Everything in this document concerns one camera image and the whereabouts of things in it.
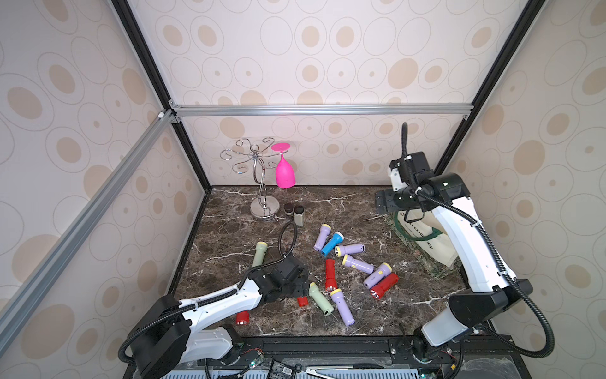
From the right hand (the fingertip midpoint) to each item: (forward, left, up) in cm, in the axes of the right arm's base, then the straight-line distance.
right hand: (400, 200), depth 75 cm
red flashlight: (-30, +50, -27) cm, 65 cm away
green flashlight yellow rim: (-23, +25, -27) cm, 43 cm away
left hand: (-20, +29, -24) cm, 42 cm away
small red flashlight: (-23, +31, -28) cm, 48 cm away
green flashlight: (-4, +49, -26) cm, 56 cm away
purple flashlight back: (+6, +24, -26) cm, 36 cm away
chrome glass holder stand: (+18, +52, -26) cm, 61 cm away
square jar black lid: (+10, +35, -22) cm, 42 cm away
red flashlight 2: (-14, +21, -27) cm, 37 cm away
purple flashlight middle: (-10, +7, -28) cm, 30 cm away
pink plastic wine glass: (+19, +40, -5) cm, 44 cm away
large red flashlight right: (-18, +4, -27) cm, 33 cm away
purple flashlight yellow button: (-11, +1, -26) cm, 29 cm away
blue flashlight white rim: (+2, +18, -26) cm, 32 cm away
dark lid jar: (+12, +39, -20) cm, 45 cm away
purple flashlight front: (-21, +19, -27) cm, 39 cm away
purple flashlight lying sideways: (-2, +14, -27) cm, 30 cm away
